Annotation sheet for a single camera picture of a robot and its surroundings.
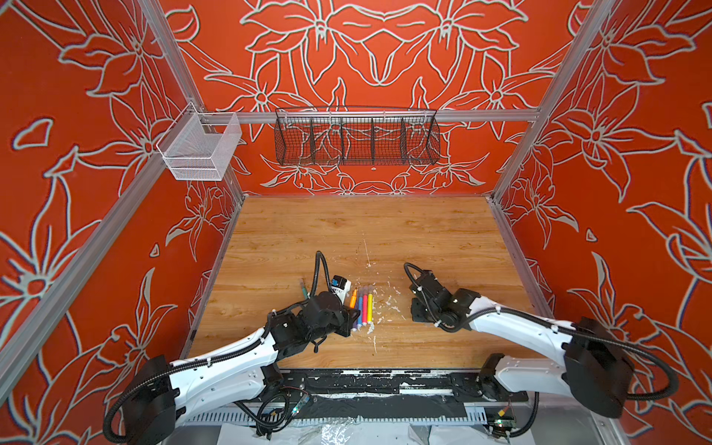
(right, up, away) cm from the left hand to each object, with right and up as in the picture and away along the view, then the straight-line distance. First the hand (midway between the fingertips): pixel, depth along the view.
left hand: (360, 311), depth 76 cm
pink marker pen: (+2, -2, +11) cm, 11 cm away
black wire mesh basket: (-3, +57, +24) cm, 62 cm away
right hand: (+16, -2, +8) cm, 18 cm away
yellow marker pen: (+4, -2, +11) cm, 12 cm away
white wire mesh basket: (-55, +52, +17) cm, 78 cm away
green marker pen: (-19, +3, +16) cm, 25 cm away
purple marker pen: (-1, -7, +7) cm, 10 cm away
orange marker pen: (-2, +4, -2) cm, 5 cm away
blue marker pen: (0, -2, +10) cm, 10 cm away
